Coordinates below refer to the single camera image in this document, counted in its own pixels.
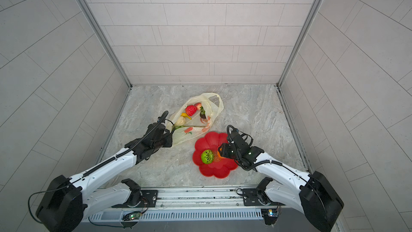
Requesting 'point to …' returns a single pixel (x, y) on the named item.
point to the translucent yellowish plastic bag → (194, 116)
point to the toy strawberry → (199, 106)
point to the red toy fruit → (191, 110)
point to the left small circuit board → (131, 215)
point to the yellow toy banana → (185, 115)
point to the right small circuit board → (270, 215)
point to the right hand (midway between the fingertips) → (220, 150)
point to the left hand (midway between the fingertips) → (175, 134)
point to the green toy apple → (207, 156)
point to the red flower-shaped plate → (220, 168)
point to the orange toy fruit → (216, 157)
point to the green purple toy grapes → (202, 113)
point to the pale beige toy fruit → (181, 121)
